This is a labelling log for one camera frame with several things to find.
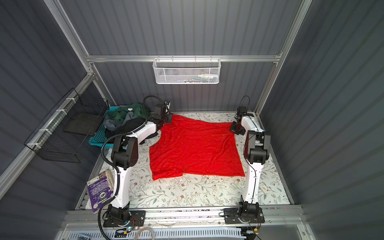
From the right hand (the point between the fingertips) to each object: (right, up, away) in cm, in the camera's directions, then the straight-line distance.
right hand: (236, 131), depth 105 cm
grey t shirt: (-82, +4, -12) cm, 83 cm away
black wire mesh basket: (-92, +2, -33) cm, 98 cm away
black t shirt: (-73, +3, -10) cm, 73 cm away
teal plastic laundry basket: (-94, -3, -6) cm, 94 cm away
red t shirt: (-36, -10, -5) cm, 38 cm away
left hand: (-50, +14, -1) cm, 51 cm away
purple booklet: (-81, -31, -25) cm, 90 cm away
